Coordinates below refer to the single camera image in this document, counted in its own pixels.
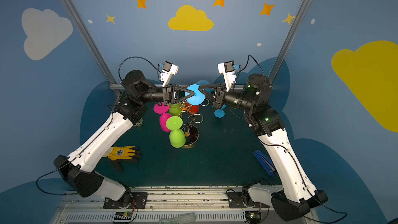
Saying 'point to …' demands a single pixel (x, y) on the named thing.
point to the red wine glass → (192, 108)
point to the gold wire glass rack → (190, 131)
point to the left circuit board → (126, 215)
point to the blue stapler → (265, 162)
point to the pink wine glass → (165, 115)
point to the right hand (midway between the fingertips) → (201, 87)
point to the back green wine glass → (175, 110)
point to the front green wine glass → (177, 137)
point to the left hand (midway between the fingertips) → (193, 92)
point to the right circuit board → (253, 216)
